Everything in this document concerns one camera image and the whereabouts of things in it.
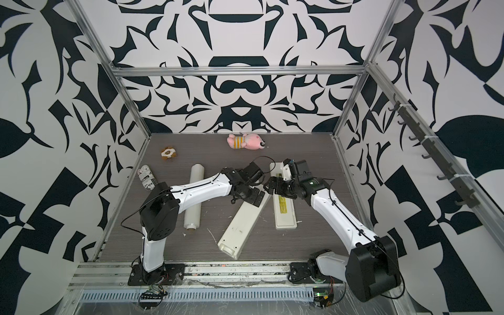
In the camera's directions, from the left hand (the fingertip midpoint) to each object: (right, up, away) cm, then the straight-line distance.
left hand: (253, 193), depth 88 cm
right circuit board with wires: (+25, -34, -17) cm, 45 cm away
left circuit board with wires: (-37, -35, -16) cm, 53 cm away
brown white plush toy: (-46, +18, +19) cm, 53 cm away
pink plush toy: (-1, +24, +20) cm, 32 cm away
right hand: (+7, +5, -6) cm, 11 cm away
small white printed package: (-51, +6, +8) cm, 52 cm away
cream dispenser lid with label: (+14, -6, 0) cm, 15 cm away
